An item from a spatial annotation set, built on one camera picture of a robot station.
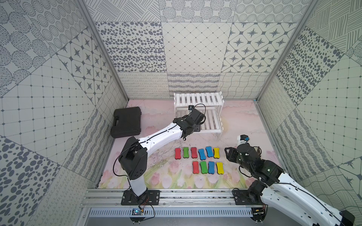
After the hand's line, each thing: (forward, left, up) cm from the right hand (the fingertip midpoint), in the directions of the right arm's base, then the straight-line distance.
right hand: (228, 151), depth 78 cm
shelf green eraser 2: (-5, +13, -13) cm, 19 cm away
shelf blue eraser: (+5, +14, -13) cm, 20 cm away
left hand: (+17, +18, +5) cm, 26 cm away
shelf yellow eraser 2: (-5, +3, -13) cm, 14 cm away
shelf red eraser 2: (+3, +19, -13) cm, 23 cm away
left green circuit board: (-27, +49, -14) cm, 58 cm away
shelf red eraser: (+4, +30, -13) cm, 32 cm away
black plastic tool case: (+25, +68, -7) cm, 73 cm away
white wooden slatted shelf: (+23, +10, +15) cm, 29 cm away
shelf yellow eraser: (+4, +4, -12) cm, 14 cm away
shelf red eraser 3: (-5, +18, -12) cm, 22 cm away
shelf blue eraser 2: (-5, +9, -12) cm, 16 cm away
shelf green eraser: (+6, +24, -12) cm, 28 cm away
